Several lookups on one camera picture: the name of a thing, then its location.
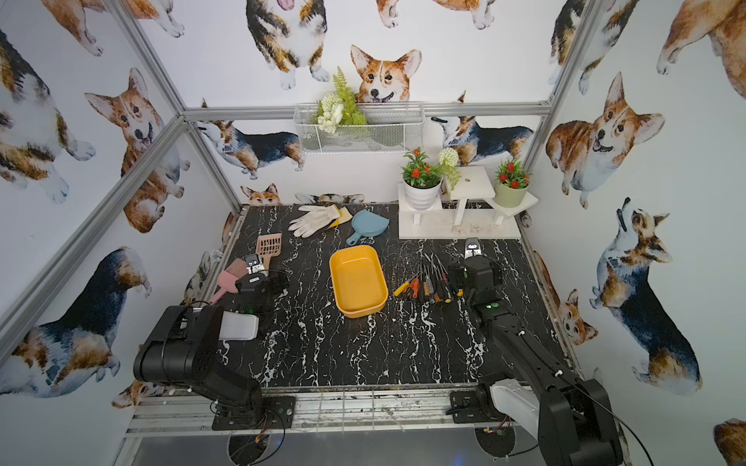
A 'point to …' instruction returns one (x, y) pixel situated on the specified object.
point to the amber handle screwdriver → (426, 288)
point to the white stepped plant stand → (466, 210)
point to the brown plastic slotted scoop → (269, 246)
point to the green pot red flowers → (511, 190)
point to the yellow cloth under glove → (344, 216)
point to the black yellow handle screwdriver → (437, 289)
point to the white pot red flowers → (422, 183)
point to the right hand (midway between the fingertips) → (473, 256)
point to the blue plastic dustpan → (366, 223)
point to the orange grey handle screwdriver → (408, 287)
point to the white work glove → (318, 217)
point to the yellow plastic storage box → (358, 280)
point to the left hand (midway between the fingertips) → (264, 264)
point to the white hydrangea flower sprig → (448, 166)
